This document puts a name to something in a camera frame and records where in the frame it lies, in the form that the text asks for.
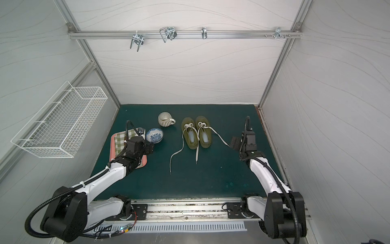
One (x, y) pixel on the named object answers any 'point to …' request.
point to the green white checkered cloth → (120, 140)
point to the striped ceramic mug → (165, 119)
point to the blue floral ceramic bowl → (154, 135)
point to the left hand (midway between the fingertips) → (143, 141)
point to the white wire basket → (59, 129)
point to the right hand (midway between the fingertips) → (242, 140)
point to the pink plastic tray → (112, 147)
